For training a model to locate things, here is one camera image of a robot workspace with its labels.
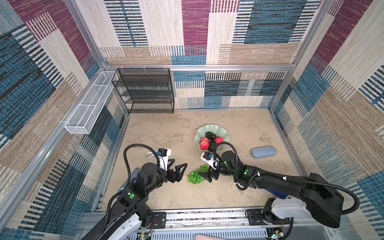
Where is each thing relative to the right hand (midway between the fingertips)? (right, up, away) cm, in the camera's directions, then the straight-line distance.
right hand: (203, 165), depth 80 cm
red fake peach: (+11, +12, +18) cm, 24 cm away
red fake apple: (+1, +10, +11) cm, 15 cm away
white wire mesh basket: (-71, +29, +14) cm, 78 cm away
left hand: (-11, +5, -9) cm, 15 cm away
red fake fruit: (+2, +12, +17) cm, 21 cm away
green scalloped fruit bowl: (+12, +17, +22) cm, 30 cm away
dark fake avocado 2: (+6, +8, +15) cm, 18 cm away
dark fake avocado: (+6, +14, +21) cm, 26 cm away
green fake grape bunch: (-5, -7, +3) cm, 9 cm away
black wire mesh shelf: (-40, +47, +29) cm, 68 cm away
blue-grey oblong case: (+39, +5, +15) cm, 42 cm away
